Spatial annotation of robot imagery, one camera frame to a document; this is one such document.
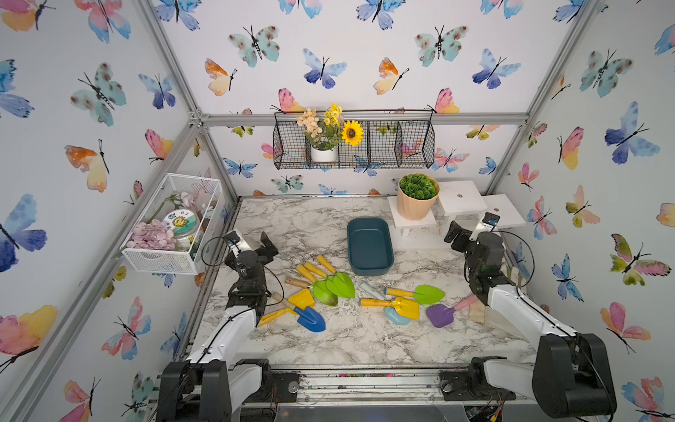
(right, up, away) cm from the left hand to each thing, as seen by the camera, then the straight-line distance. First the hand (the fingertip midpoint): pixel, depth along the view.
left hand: (255, 237), depth 83 cm
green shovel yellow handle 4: (+27, -17, +10) cm, 33 cm away
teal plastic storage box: (+38, -4, +19) cm, 42 cm away
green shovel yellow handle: (+55, -20, +9) cm, 59 cm away
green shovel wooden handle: (+13, -17, +11) cm, 24 cm away
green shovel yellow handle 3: (+23, -16, +11) cm, 29 cm away
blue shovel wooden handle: (+16, -27, +4) cm, 31 cm away
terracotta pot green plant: (+51, +13, +2) cm, 53 cm away
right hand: (+67, +4, +1) cm, 67 cm away
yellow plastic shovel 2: (+13, -22, +7) cm, 26 cm away
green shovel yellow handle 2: (+19, -19, +8) cm, 28 cm away
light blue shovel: (+43, -25, +4) cm, 49 cm away
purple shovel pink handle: (+60, -26, +4) cm, 65 cm away
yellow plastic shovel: (+48, -23, +4) cm, 54 cm away
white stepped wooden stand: (+66, +12, +6) cm, 68 cm away
